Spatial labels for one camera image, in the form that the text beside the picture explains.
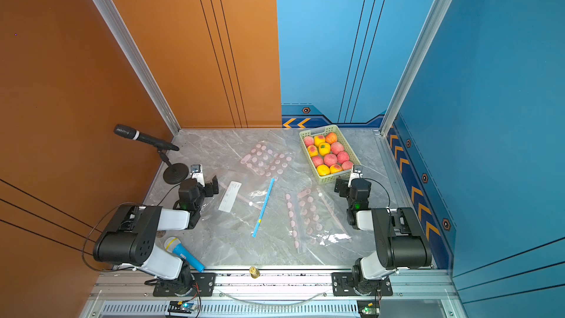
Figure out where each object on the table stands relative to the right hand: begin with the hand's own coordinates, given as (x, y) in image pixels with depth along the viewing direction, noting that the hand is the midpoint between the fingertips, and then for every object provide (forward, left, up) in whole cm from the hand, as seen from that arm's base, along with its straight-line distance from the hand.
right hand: (351, 178), depth 94 cm
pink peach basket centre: (+11, +8, -1) cm, 13 cm away
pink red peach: (+9, +14, 0) cm, 17 cm away
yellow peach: (+5, +12, -1) cm, 13 cm away
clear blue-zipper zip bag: (-13, +49, -5) cm, 51 cm away
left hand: (+1, +63, +2) cm, 63 cm away
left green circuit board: (-45, +63, -7) cm, 78 cm away
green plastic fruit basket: (+22, +12, 0) cm, 25 cm away
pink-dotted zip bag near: (-17, +17, -4) cm, 25 cm away
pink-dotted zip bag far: (+14, +39, -5) cm, 41 cm away
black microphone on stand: (+5, +80, -4) cm, 80 cm away
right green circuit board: (-45, +1, -8) cm, 46 cm away
